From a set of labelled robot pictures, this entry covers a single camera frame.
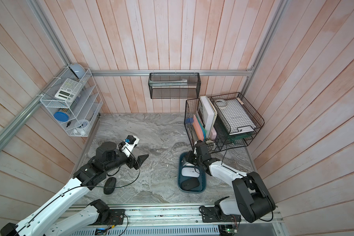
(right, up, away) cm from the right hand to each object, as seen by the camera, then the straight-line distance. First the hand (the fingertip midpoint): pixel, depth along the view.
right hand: (185, 154), depth 91 cm
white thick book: (+14, +25, -6) cm, 29 cm away
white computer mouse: (+4, -10, -5) cm, 11 cm away
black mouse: (+2, -15, -9) cm, 18 cm away
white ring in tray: (+25, +34, +8) cm, 43 cm away
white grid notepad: (+33, +23, -1) cm, 40 cm away
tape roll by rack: (+16, +8, +3) cm, 18 cm away
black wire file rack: (+6, +32, +10) cm, 34 cm away
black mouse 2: (-45, -16, -8) cm, 48 cm away
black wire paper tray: (+37, +9, +2) cm, 38 cm away
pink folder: (+10, +16, +11) cm, 22 cm away
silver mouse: (-1, -5, -1) cm, 5 cm away
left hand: (-24, +5, -18) cm, 31 cm away
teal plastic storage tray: (+9, -13, -5) cm, 17 cm away
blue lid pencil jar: (-68, +23, -15) cm, 73 cm away
